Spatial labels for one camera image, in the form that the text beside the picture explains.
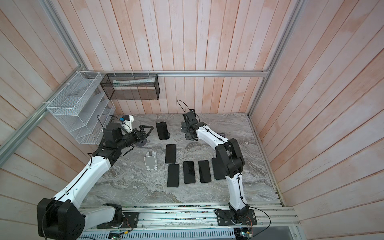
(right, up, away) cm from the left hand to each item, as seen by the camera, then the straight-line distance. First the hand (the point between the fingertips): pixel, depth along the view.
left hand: (150, 132), depth 77 cm
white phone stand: (-3, -18, +12) cm, 22 cm away
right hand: (+21, +4, +22) cm, 31 cm away
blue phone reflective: (+8, -15, +21) cm, 27 cm away
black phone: (+11, -27, +11) cm, 31 cm away
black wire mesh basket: (-15, +28, +13) cm, 34 cm away
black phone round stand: (+32, -12, -23) cm, 41 cm away
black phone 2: (+30, -25, +13) cm, 41 cm away
